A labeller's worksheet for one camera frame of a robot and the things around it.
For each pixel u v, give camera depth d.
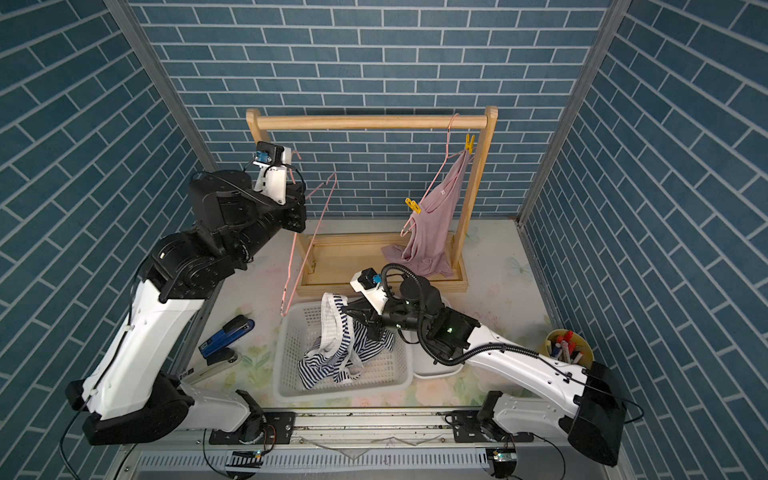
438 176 1.12
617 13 0.71
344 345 0.65
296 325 0.85
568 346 0.73
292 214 0.49
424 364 0.75
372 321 0.57
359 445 0.72
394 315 0.57
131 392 0.38
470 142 0.81
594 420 0.39
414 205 0.69
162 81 0.81
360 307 0.62
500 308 0.99
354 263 1.07
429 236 0.88
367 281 0.54
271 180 0.46
